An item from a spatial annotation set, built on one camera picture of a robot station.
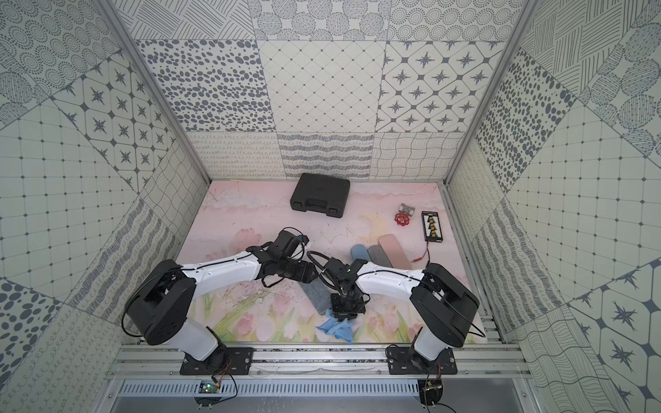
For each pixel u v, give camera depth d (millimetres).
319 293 844
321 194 1136
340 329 757
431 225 1039
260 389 701
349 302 714
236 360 737
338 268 699
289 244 717
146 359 764
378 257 929
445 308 439
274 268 658
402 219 1039
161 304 445
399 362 725
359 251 961
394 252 956
